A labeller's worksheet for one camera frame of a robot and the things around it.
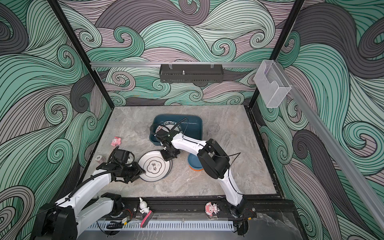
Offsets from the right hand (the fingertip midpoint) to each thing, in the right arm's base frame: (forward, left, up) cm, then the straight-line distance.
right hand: (168, 158), depth 89 cm
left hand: (-8, +12, +1) cm, 15 cm away
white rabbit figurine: (-26, +9, +2) cm, 27 cm away
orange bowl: (-7, -17, +1) cm, 19 cm away
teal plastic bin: (+28, -14, -3) cm, 32 cm away
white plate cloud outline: (-6, +6, 0) cm, 8 cm away
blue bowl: (-5, -16, +6) cm, 18 cm away
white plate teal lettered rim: (+25, +2, -1) cm, 25 cm away
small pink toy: (+11, +35, +2) cm, 37 cm away
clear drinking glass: (+24, -30, 0) cm, 38 cm away
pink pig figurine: (-26, -24, +1) cm, 36 cm away
